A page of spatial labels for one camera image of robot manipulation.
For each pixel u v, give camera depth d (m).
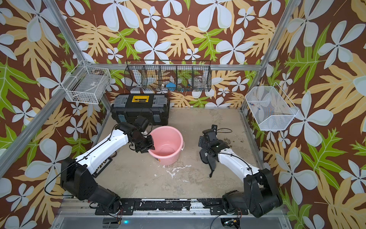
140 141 0.68
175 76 0.91
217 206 0.73
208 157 0.88
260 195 0.41
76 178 0.42
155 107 0.97
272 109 0.84
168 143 0.92
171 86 0.94
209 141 0.67
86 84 0.87
